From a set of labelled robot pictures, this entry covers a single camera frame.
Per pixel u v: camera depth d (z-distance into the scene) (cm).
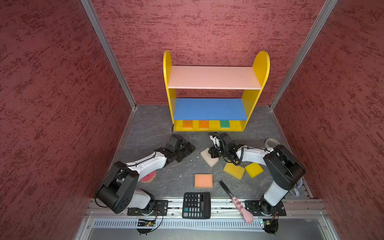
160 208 74
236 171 86
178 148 71
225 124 107
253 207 74
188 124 105
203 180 80
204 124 107
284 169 46
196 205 74
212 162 89
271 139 100
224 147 73
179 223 71
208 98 116
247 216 71
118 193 42
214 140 86
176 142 69
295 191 74
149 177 81
